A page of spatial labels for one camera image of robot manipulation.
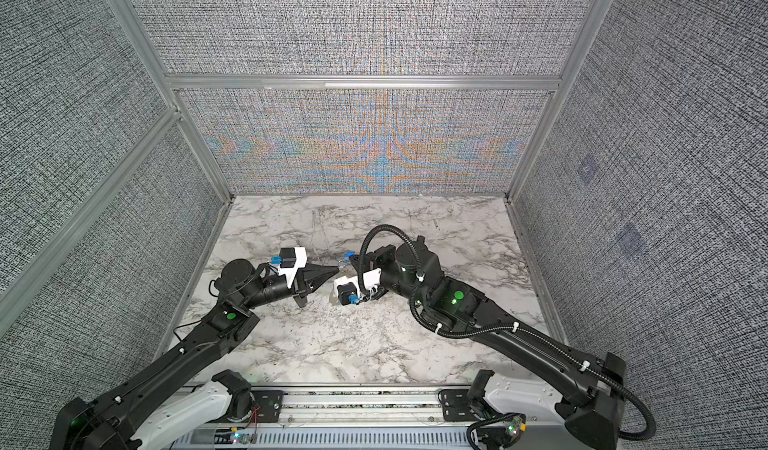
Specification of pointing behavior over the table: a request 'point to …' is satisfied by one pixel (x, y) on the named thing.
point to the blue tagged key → (349, 254)
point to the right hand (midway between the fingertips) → (358, 243)
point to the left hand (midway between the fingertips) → (336, 270)
